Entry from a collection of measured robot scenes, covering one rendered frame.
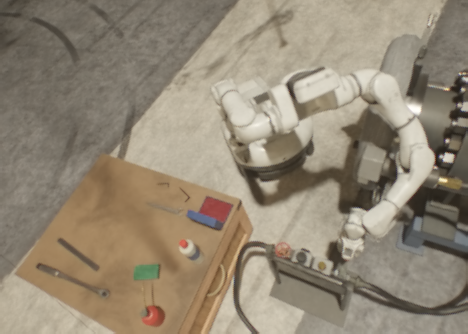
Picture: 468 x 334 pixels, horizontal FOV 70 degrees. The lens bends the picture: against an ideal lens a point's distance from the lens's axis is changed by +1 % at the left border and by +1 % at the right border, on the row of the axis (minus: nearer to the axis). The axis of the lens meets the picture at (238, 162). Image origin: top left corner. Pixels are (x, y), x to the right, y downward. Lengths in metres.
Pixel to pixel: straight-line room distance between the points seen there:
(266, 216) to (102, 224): 0.99
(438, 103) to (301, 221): 1.02
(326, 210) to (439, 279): 0.69
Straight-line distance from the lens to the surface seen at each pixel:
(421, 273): 2.16
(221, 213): 1.73
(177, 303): 1.68
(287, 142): 2.04
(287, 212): 2.20
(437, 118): 1.69
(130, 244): 1.87
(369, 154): 1.44
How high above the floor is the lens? 2.02
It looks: 56 degrees down
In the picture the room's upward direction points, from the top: 21 degrees counter-clockwise
